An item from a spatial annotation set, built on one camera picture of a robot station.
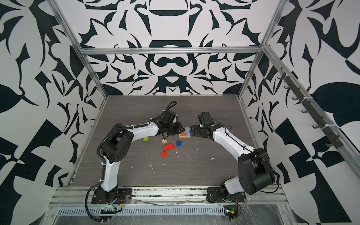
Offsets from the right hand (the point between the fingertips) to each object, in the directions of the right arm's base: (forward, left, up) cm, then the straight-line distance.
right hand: (198, 130), depth 88 cm
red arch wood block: (-8, +19, -7) cm, 22 cm away
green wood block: (-2, +33, -5) cm, 34 cm away
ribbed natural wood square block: (-3, +22, -9) cm, 24 cm away
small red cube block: (-11, +23, -10) cm, 27 cm away
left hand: (+4, +8, -4) cm, 10 cm away
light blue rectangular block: (+4, +7, -7) cm, 11 cm away
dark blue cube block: (-4, +13, -10) cm, 17 cm away
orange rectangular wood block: (+1, +10, -7) cm, 12 cm away
